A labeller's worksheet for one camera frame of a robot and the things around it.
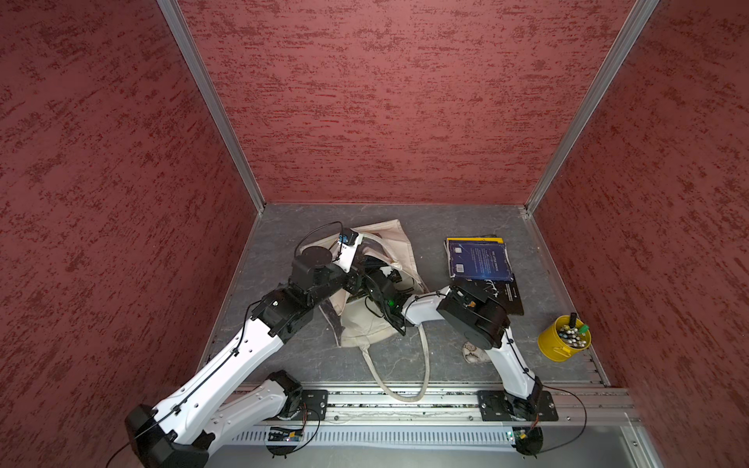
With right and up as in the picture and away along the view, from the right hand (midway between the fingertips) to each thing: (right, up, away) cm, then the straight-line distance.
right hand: (356, 270), depth 95 cm
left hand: (+4, +5, -25) cm, 25 cm away
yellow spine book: (+44, +10, +14) cm, 47 cm away
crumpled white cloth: (+35, -22, -16) cm, 44 cm away
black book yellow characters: (+48, -7, -3) cm, 49 cm away
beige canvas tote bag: (+2, -15, -8) cm, 17 cm away
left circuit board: (-16, -39, -23) cm, 48 cm away
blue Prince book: (+42, +3, +3) cm, 43 cm away
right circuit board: (+46, -40, -24) cm, 65 cm away
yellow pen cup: (+56, -16, -19) cm, 62 cm away
